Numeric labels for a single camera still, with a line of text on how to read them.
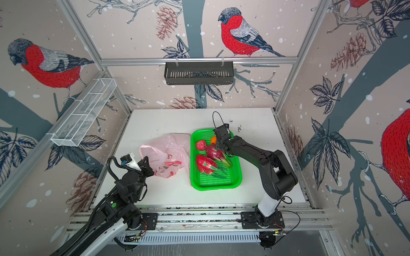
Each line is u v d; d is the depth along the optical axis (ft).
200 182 2.81
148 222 2.40
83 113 2.54
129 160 2.09
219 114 2.67
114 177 1.77
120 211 1.79
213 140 3.12
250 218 2.43
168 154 2.67
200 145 3.11
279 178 1.51
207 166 2.73
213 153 2.93
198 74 3.48
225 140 2.34
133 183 1.83
